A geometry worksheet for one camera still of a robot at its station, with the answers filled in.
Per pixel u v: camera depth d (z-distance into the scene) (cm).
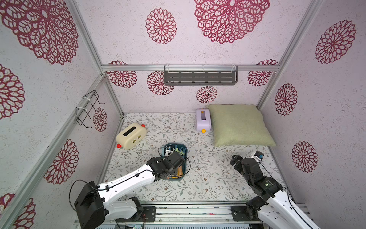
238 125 95
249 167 58
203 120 104
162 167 55
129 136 95
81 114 73
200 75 92
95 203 39
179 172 83
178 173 83
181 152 93
